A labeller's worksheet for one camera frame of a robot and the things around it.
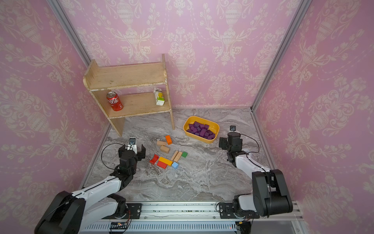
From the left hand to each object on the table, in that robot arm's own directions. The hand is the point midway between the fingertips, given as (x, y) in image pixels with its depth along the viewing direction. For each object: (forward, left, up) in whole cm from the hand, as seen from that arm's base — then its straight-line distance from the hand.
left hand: (134, 145), depth 87 cm
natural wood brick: (+8, -13, -10) cm, 19 cm away
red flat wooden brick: (-7, -16, -10) cm, 20 cm away
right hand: (+7, -59, -1) cm, 59 cm away
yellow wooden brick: (-5, -18, -10) cm, 21 cm away
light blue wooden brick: (-8, -24, -8) cm, 27 cm away
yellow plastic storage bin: (+17, -41, -6) cm, 45 cm away
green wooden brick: (0, -30, -10) cm, 31 cm away
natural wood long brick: (-2, -23, -8) cm, 25 cm away
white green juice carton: (+26, -13, +16) cm, 33 cm away
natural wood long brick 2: (-2, -26, -9) cm, 27 cm away
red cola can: (+18, +11, +19) cm, 28 cm away
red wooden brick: (-4, -11, -10) cm, 15 cm away
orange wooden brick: (+10, -19, -9) cm, 23 cm away
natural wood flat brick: (+3, -16, -9) cm, 19 cm away
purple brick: (+23, -38, -7) cm, 45 cm away
